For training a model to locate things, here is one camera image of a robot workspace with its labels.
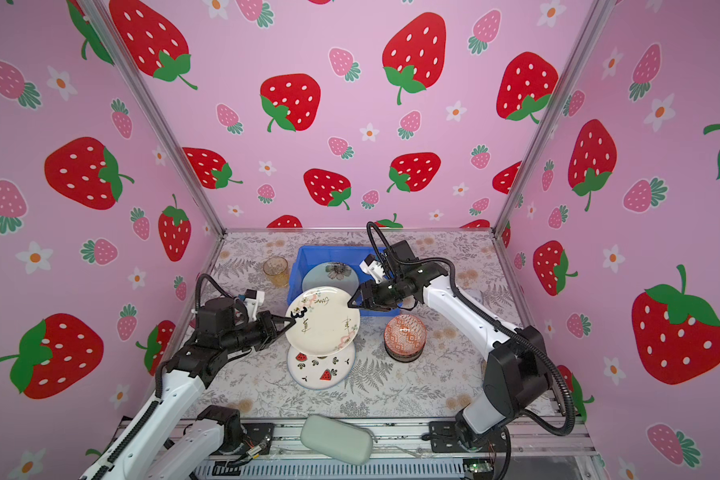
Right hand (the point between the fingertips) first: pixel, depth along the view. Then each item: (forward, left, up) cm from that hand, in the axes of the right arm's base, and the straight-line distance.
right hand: (353, 305), depth 77 cm
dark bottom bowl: (-8, -14, -12) cm, 20 cm away
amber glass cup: (+16, +30, -11) cm, 36 cm away
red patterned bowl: (-1, -14, -12) cm, 19 cm away
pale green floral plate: (+23, +13, -18) cm, 32 cm away
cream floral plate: (-5, +6, -3) cm, 8 cm away
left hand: (-6, +14, -1) cm, 15 cm away
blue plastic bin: (+32, +7, -17) cm, 37 cm away
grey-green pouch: (-28, 0, -17) cm, 33 cm away
